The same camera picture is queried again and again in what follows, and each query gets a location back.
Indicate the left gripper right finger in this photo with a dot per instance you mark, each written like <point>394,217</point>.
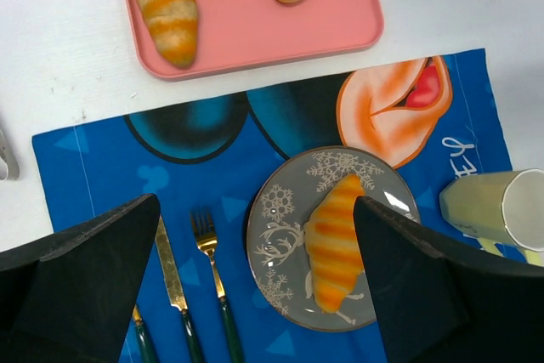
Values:
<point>440,300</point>

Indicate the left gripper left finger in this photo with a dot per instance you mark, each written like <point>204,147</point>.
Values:
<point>69,296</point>

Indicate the croissant bread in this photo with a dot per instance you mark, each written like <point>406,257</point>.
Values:
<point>173,27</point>
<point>332,246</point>

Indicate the stainless steel tongs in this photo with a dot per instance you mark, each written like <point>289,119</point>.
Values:
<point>9,166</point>

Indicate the grey reindeer plate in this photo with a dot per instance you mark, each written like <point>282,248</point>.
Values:
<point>275,240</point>

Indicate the blue cartoon placemat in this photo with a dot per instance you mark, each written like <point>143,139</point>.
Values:
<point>431,119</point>

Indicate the pink tray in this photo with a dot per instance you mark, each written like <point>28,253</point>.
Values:
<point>241,34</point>

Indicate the gold spoon dark handle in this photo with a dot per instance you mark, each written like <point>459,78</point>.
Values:
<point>146,346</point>

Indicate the gold knife dark handle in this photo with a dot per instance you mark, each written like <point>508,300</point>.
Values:
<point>175,291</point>

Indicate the cream mug yellow handle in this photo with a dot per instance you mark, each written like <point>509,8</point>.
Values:
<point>499,208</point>

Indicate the gold fork dark handle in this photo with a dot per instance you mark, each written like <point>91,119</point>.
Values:
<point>207,242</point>

